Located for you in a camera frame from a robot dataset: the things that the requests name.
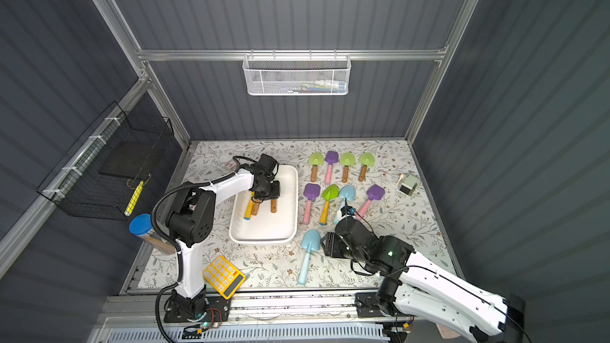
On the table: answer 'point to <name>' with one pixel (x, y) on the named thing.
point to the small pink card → (232, 165)
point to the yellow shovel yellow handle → (248, 213)
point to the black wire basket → (106, 171)
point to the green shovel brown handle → (346, 159)
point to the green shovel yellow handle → (330, 193)
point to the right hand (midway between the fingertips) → (328, 243)
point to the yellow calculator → (223, 276)
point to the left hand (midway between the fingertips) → (280, 197)
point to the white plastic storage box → (266, 227)
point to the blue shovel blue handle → (310, 240)
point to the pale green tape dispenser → (410, 184)
